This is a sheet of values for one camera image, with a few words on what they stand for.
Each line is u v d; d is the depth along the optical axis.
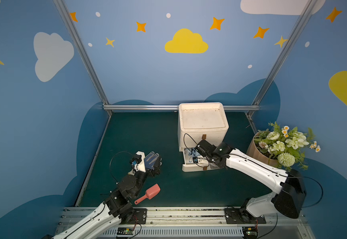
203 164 0.74
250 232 0.73
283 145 0.67
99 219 0.51
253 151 0.83
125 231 0.72
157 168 0.65
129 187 0.52
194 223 0.74
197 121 0.84
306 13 0.71
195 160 0.74
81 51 0.84
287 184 0.42
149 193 0.80
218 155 0.55
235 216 0.74
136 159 0.58
